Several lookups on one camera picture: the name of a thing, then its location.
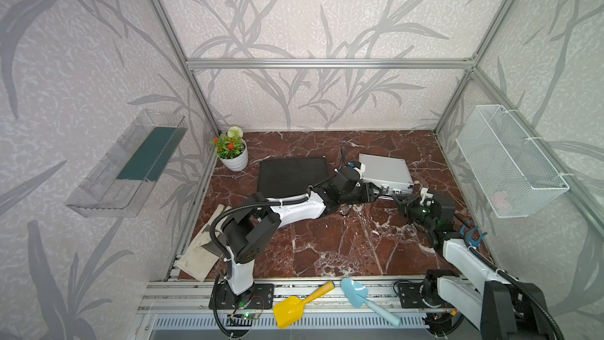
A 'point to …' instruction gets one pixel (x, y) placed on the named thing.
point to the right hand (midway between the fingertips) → (391, 193)
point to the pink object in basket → (499, 199)
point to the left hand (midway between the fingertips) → (380, 195)
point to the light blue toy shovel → (356, 295)
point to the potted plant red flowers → (232, 149)
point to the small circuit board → (249, 315)
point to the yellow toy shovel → (289, 311)
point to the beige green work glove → (196, 260)
